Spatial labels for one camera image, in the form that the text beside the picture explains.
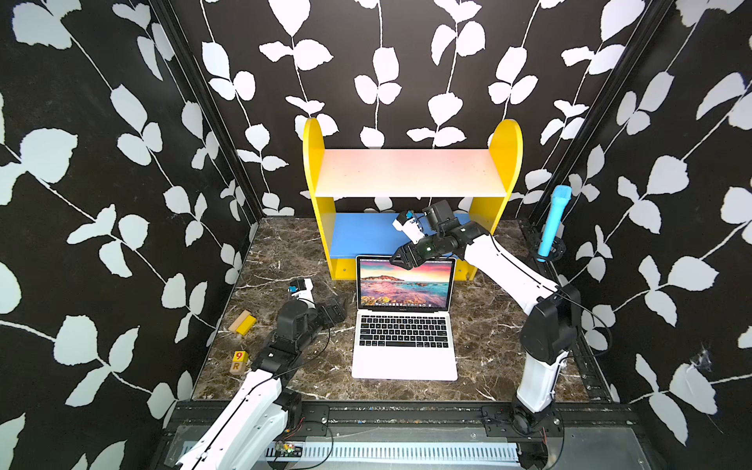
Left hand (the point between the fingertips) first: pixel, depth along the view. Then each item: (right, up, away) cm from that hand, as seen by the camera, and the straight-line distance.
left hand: (339, 296), depth 80 cm
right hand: (+16, +12, +2) cm, 20 cm away
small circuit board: (-12, -36, -10) cm, 39 cm away
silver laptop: (+20, -10, +12) cm, 25 cm away
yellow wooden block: (-32, -10, +10) cm, 35 cm away
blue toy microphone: (+62, +26, -1) cm, 67 cm away
